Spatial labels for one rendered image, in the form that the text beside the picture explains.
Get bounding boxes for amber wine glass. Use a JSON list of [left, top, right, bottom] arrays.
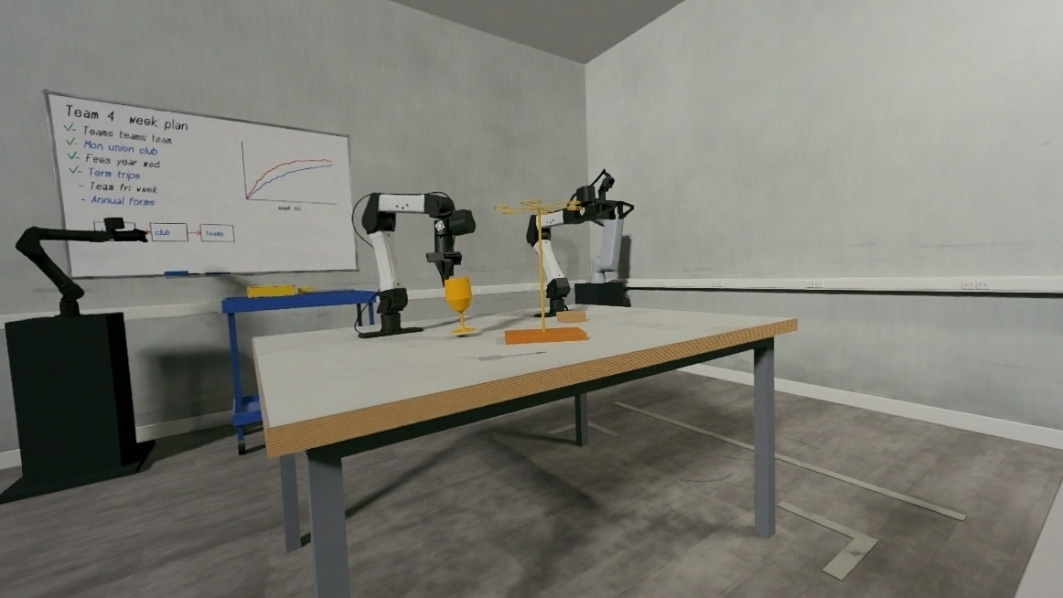
[[445, 277, 476, 334]]

